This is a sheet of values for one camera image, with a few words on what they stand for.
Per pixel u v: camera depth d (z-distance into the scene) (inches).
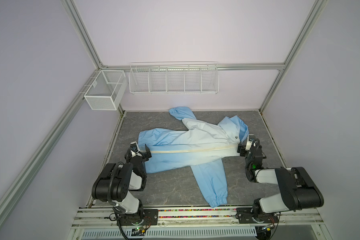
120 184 17.8
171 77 39.5
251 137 30.9
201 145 36.2
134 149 29.2
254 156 26.9
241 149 33.2
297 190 17.7
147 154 33.2
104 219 29.6
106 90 39.8
